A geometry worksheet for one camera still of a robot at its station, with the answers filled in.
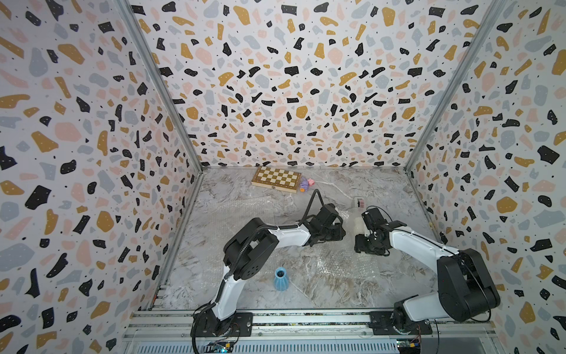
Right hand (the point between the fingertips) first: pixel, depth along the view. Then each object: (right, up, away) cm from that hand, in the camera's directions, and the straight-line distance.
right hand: (362, 247), depth 91 cm
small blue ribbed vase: (-32, -6, -17) cm, 37 cm away
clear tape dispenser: (+2, +18, +12) cm, 22 cm away
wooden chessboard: (-38, +29, +23) cm, 53 cm away
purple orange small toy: (-23, +26, +20) cm, 40 cm away
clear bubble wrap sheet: (-13, -7, -5) cm, 16 cm away
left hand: (-5, +6, -1) cm, 8 cm away
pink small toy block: (-19, +27, +23) cm, 41 cm away
